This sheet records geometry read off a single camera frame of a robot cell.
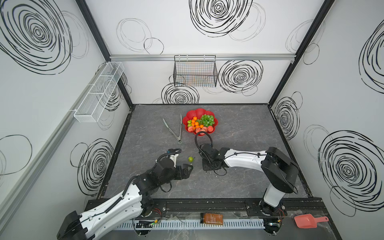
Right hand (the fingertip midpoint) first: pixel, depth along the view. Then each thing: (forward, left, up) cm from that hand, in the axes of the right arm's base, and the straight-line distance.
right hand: (202, 168), depth 87 cm
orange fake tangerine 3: (+31, +4, +2) cm, 32 cm away
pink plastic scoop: (-25, -50, 0) cm, 56 cm away
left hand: (-4, +8, +10) cm, 13 cm away
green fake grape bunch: (+33, -3, +4) cm, 34 cm away
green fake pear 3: (+5, +7, +2) cm, 9 cm away
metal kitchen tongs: (+20, +16, +1) cm, 25 cm away
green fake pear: (+32, +9, +3) cm, 34 cm away
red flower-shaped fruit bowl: (+41, +2, +3) cm, 41 cm away
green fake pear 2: (+29, +9, +3) cm, 31 cm away
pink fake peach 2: (+25, +3, +3) cm, 26 cm away
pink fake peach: (+25, +8, +5) cm, 26 cm away
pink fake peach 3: (+25, -1, +5) cm, 25 cm away
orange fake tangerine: (+36, +5, +2) cm, 37 cm away
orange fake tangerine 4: (+30, +6, +2) cm, 31 cm away
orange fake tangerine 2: (+34, +6, +2) cm, 35 cm away
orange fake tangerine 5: (+29, +3, +2) cm, 29 cm away
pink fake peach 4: (+25, -5, +5) cm, 26 cm away
